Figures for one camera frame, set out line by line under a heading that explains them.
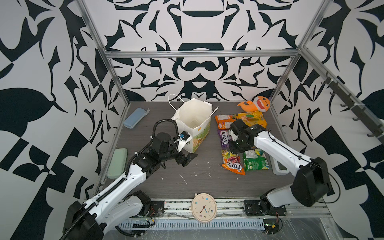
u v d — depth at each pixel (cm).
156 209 74
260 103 109
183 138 63
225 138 98
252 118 105
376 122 53
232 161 87
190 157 65
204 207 73
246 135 59
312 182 42
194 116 99
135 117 108
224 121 105
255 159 89
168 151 62
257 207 74
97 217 40
